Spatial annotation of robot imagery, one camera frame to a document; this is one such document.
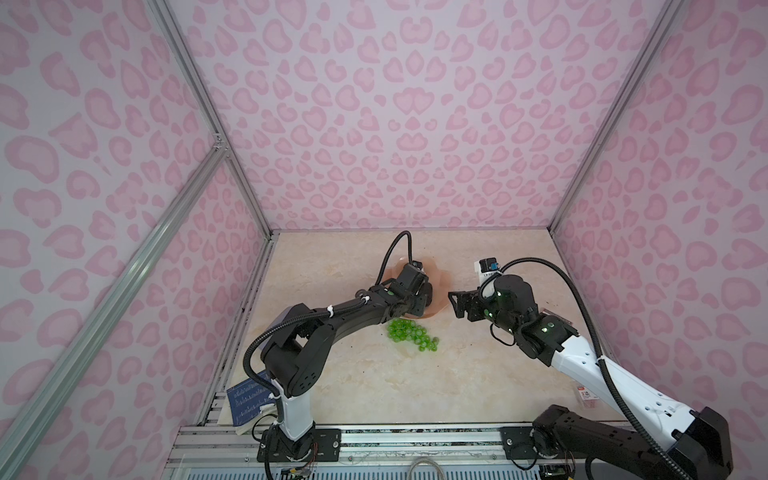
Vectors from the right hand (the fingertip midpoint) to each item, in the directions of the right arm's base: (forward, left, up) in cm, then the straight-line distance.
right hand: (463, 290), depth 77 cm
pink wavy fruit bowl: (+17, +4, -18) cm, 25 cm away
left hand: (+6, +10, -12) cm, 17 cm away
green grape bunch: (-3, +15, -17) cm, 23 cm away
